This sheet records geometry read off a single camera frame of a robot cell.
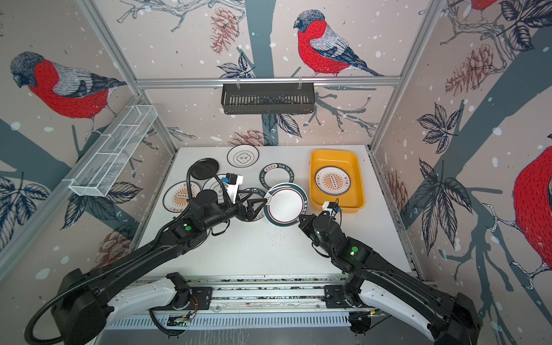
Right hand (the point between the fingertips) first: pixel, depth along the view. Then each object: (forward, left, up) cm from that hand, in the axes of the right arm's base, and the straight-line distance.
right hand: (294, 217), depth 76 cm
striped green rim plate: (+8, +3, -4) cm, 9 cm away
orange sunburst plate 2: (+16, +58, -15) cm, 62 cm away
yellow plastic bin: (+18, -27, -16) cm, 36 cm away
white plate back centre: (+44, +30, -15) cm, 55 cm away
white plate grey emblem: (+25, +41, -14) cm, 50 cm away
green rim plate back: (+33, +11, -16) cm, 39 cm away
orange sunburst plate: (+29, -19, -16) cm, 38 cm away
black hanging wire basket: (+59, +14, +12) cm, 62 cm away
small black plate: (+32, +49, -14) cm, 61 cm away
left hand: (+2, +12, +10) cm, 16 cm away
